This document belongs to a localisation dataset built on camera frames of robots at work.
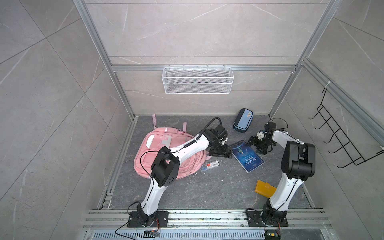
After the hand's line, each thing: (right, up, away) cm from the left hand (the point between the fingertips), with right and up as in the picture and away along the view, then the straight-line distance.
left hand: (227, 153), depth 85 cm
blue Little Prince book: (+16, -5, +10) cm, 20 cm away
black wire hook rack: (+48, +3, -25) cm, 54 cm away
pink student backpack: (-43, +9, +13) cm, 46 cm away
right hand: (+20, +3, +14) cm, 24 cm away
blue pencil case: (+18, +21, +26) cm, 38 cm away
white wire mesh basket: (-17, +47, +15) cm, 53 cm away
